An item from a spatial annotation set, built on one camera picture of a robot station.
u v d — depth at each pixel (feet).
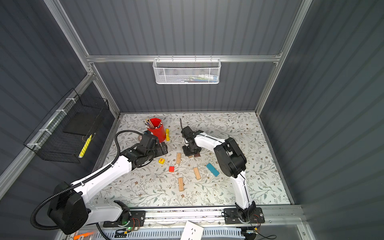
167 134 3.45
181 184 2.77
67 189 1.38
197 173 2.91
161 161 3.02
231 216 2.39
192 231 2.20
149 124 3.15
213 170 2.93
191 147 2.71
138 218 2.37
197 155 3.15
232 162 1.85
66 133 2.40
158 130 3.07
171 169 2.99
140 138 3.43
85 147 2.24
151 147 2.16
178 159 3.07
